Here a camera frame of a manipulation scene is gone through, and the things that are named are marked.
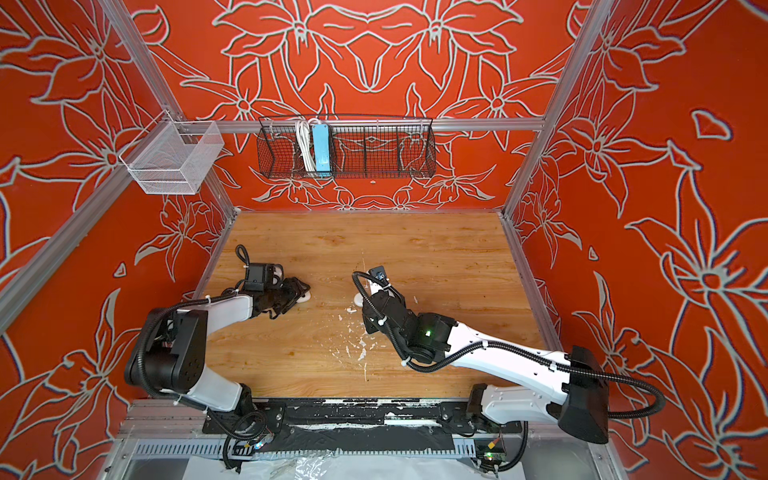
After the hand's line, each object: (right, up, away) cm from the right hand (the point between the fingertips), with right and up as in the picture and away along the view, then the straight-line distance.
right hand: (364, 299), depth 73 cm
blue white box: (-14, +43, +17) cm, 48 cm away
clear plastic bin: (-62, +41, +19) cm, 77 cm away
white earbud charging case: (-20, -4, +20) cm, 28 cm away
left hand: (-20, -1, +21) cm, 29 cm away
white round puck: (-3, -4, +20) cm, 21 cm away
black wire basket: (+2, +46, +24) cm, 52 cm away
